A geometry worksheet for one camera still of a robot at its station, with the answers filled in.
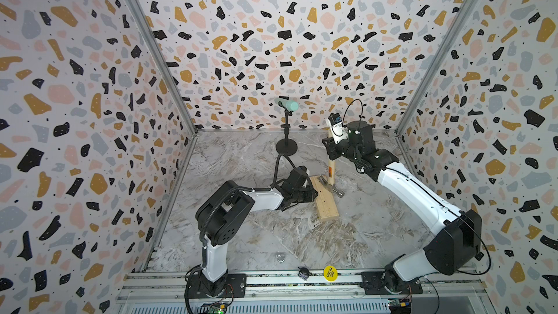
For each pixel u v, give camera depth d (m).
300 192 0.81
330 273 0.76
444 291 0.75
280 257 0.77
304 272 0.73
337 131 0.69
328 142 0.71
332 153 0.72
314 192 0.90
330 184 0.90
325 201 0.90
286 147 1.14
